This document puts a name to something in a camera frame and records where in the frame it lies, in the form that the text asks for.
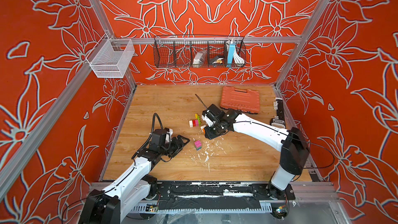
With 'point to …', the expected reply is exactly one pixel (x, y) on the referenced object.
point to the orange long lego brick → (203, 130)
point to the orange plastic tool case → (247, 100)
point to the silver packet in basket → (198, 59)
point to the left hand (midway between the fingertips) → (186, 143)
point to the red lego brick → (194, 123)
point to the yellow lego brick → (196, 116)
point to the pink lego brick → (197, 122)
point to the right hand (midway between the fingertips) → (203, 136)
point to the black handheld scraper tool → (279, 122)
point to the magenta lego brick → (198, 143)
